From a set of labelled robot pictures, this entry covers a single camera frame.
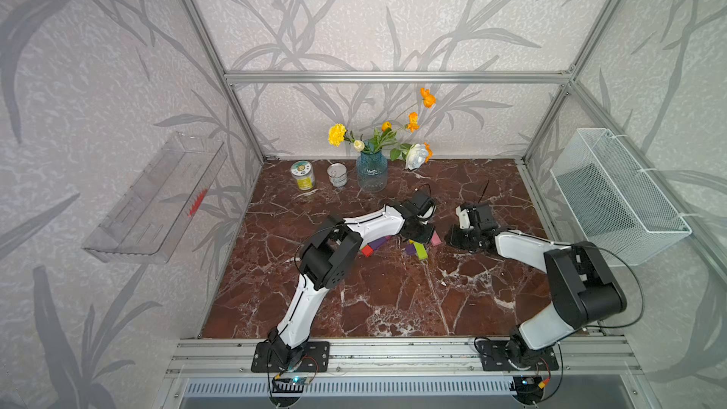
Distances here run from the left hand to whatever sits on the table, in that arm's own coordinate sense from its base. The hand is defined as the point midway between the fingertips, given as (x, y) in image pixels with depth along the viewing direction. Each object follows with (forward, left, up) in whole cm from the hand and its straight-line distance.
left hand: (430, 237), depth 94 cm
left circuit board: (-40, +39, -5) cm, 56 cm away
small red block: (-4, +21, -2) cm, 22 cm away
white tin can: (+26, +33, +2) cm, 42 cm away
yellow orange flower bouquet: (+24, +15, +24) cm, 37 cm away
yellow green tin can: (+23, +45, +4) cm, 51 cm away
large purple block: (-1, +18, -2) cm, 18 cm away
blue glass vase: (+22, +20, +8) cm, 31 cm away
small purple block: (-3, +7, -2) cm, 8 cm away
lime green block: (-4, +3, -2) cm, 6 cm away
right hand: (+1, -5, 0) cm, 5 cm away
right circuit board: (-41, -22, -5) cm, 47 cm away
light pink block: (0, -2, -1) cm, 2 cm away
